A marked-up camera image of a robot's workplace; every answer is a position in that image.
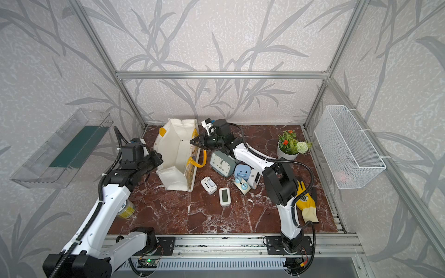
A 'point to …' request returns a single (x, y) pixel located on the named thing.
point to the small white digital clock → (209, 185)
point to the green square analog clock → (223, 163)
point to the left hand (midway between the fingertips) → (162, 154)
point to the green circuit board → (147, 263)
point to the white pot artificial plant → (288, 148)
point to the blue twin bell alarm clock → (243, 185)
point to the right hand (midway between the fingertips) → (190, 142)
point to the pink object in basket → (340, 175)
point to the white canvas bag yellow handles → (180, 156)
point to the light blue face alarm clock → (241, 172)
